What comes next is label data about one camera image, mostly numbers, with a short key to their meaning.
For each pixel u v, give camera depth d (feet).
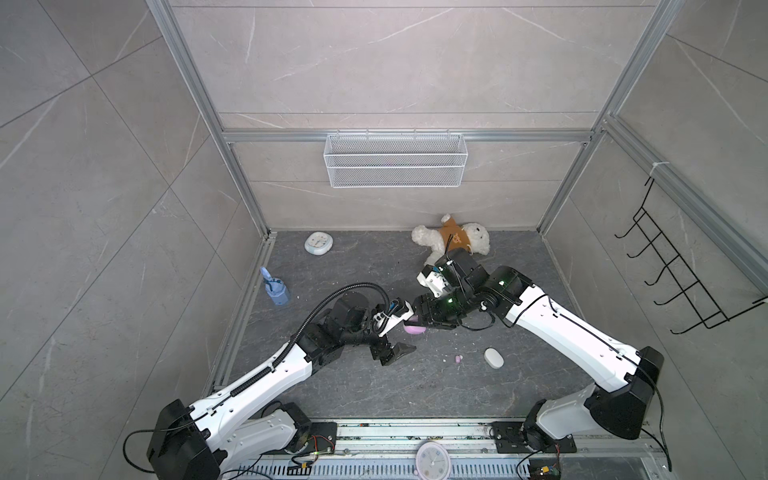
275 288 3.05
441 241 3.50
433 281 2.19
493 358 2.81
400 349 2.05
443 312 2.00
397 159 3.32
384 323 1.97
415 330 2.17
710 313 1.91
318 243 3.74
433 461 2.25
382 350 2.08
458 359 2.81
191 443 1.25
